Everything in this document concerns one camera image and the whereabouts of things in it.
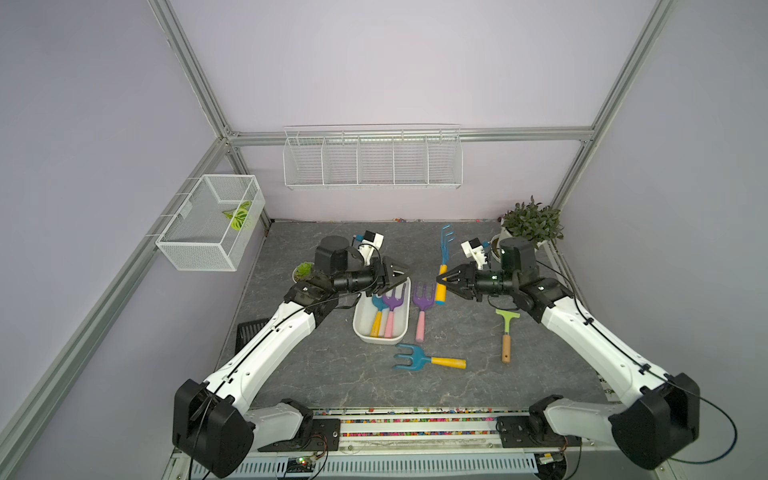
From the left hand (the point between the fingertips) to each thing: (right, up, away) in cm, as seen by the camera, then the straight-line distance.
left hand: (412, 277), depth 67 cm
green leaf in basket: (-47, +16, +14) cm, 52 cm away
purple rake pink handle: (-5, -11, +29) cm, 32 cm away
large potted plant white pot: (+39, +16, +26) cm, 49 cm away
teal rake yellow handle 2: (+8, +2, +6) cm, 10 cm away
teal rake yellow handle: (-9, -12, +30) cm, 33 cm away
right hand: (+6, -1, +4) cm, 8 cm away
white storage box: (-14, -15, +27) cm, 34 cm away
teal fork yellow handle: (+3, -25, +17) cm, 31 cm away
